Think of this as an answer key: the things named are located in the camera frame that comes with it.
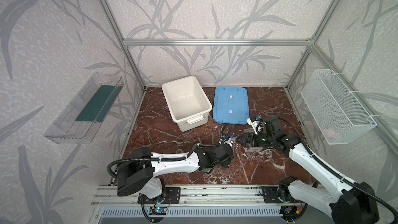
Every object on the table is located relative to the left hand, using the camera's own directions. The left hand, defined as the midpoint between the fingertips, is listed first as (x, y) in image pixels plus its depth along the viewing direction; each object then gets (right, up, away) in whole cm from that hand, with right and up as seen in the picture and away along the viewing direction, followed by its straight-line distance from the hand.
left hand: (232, 153), depth 79 cm
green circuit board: (-36, -24, -8) cm, 44 cm away
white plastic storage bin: (-26, +24, +28) cm, 45 cm away
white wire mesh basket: (+41, +20, -18) cm, 49 cm away
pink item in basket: (+46, +13, -6) cm, 48 cm away
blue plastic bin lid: (+3, +24, +29) cm, 38 cm away
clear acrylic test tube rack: (+7, +7, -11) cm, 15 cm away
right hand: (+5, +10, 0) cm, 11 cm away
